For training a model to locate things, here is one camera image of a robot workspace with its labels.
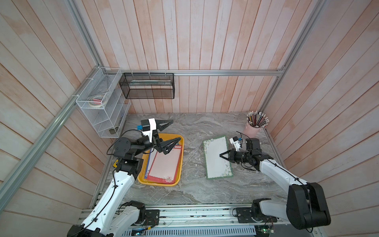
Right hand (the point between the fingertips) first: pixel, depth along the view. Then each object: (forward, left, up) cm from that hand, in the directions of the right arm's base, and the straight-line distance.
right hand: (220, 154), depth 84 cm
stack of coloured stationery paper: (-4, +35, -9) cm, 37 cm away
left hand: (-6, +23, +30) cm, 39 cm away
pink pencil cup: (+22, -25, -5) cm, 33 cm away
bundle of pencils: (+28, -29, 0) cm, 40 cm away
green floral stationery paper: (-6, +3, -2) cm, 7 cm away
